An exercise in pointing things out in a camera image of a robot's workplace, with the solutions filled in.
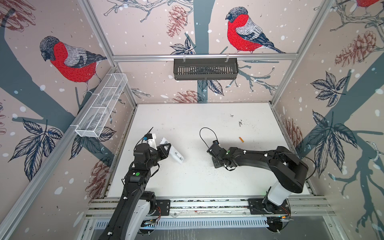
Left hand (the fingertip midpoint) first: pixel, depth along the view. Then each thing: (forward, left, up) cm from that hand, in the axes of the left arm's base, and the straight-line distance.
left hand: (169, 145), depth 77 cm
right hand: (-2, -27, -19) cm, 33 cm away
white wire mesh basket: (+4, +36, +12) cm, 38 cm away
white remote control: (-3, -1, -5) cm, 6 cm away
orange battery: (+14, -45, -18) cm, 51 cm away
